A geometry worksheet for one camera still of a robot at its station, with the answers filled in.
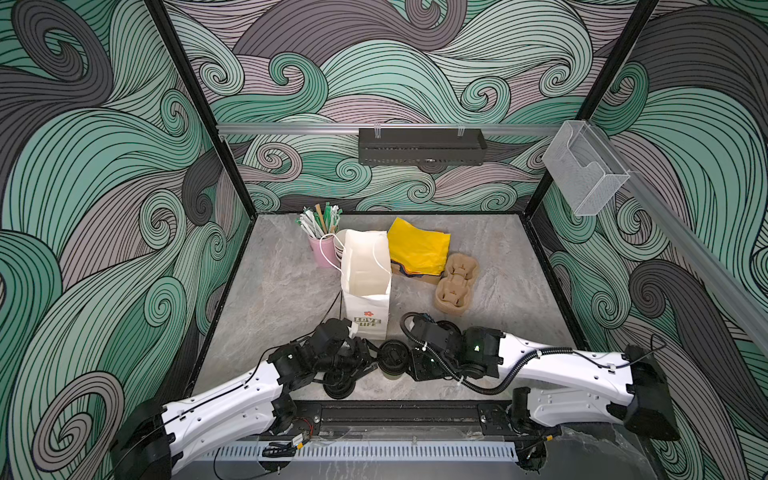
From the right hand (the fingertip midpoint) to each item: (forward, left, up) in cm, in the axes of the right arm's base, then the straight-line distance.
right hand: (405, 375), depth 71 cm
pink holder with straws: (+45, +25, +5) cm, 52 cm away
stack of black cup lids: (0, +17, -7) cm, 18 cm away
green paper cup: (0, +3, -2) cm, 4 cm away
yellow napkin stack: (+43, -9, -7) cm, 44 cm away
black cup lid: (+4, +3, +1) cm, 5 cm away
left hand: (+3, +4, +1) cm, 6 cm away
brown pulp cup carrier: (+26, -17, -7) cm, 32 cm away
